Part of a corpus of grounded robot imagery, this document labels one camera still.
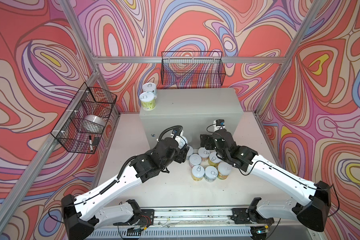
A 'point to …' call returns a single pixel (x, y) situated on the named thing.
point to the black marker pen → (90, 143)
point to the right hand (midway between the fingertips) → (209, 138)
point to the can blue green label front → (211, 173)
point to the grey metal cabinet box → (194, 111)
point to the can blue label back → (190, 151)
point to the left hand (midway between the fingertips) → (184, 144)
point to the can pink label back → (204, 153)
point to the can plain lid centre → (194, 159)
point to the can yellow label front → (198, 172)
